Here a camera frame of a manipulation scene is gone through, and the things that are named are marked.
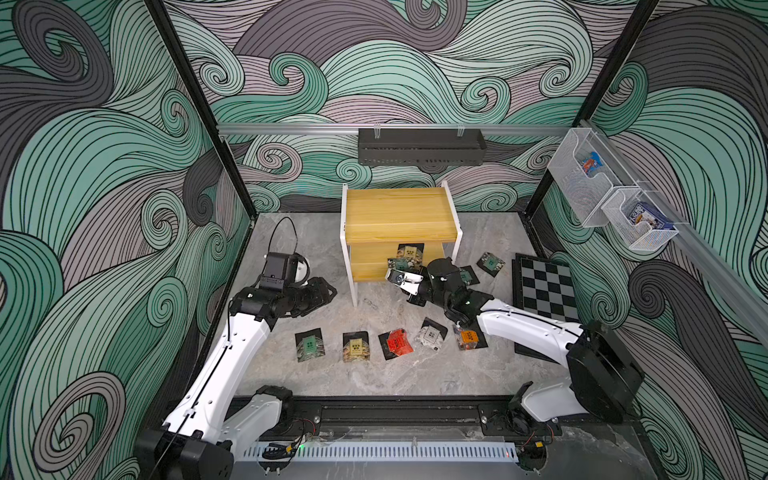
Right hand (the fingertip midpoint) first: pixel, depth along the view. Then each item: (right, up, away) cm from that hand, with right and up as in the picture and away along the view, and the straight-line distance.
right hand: (406, 271), depth 84 cm
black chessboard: (+46, -6, +11) cm, 48 cm away
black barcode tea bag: (-28, -22, +2) cm, 36 cm away
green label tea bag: (0, +2, +1) cm, 2 cm away
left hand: (-20, -4, -8) cm, 23 cm away
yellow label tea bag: (+3, +5, +4) cm, 7 cm away
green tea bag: (+32, 0, +20) cm, 38 cm away
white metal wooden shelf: (-9, +14, -11) cm, 20 cm away
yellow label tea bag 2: (-14, -22, +2) cm, 27 cm away
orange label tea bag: (+19, -20, +3) cm, 28 cm away
